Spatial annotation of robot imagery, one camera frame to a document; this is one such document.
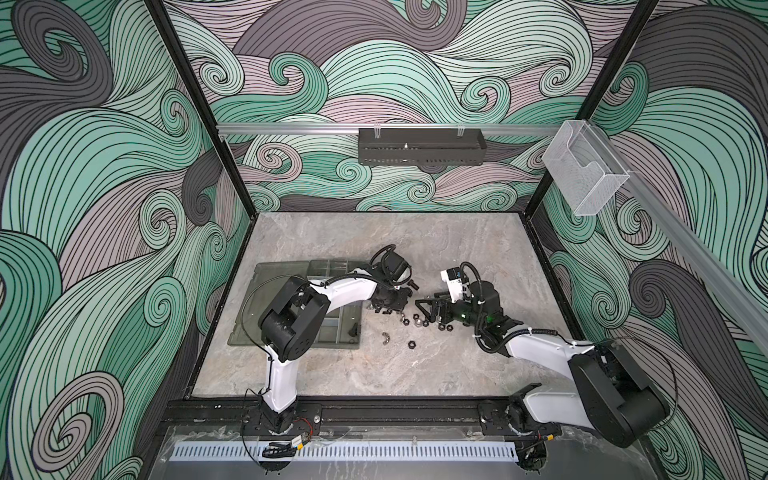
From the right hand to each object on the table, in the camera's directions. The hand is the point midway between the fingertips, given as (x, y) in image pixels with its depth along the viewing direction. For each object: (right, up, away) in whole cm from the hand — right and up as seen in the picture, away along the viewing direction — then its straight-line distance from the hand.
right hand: (426, 299), depth 85 cm
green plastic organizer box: (-25, -10, +5) cm, 27 cm away
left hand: (-6, -2, +7) cm, 9 cm away
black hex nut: (-5, -13, 0) cm, 14 cm away
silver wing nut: (-12, -12, 0) cm, 17 cm away
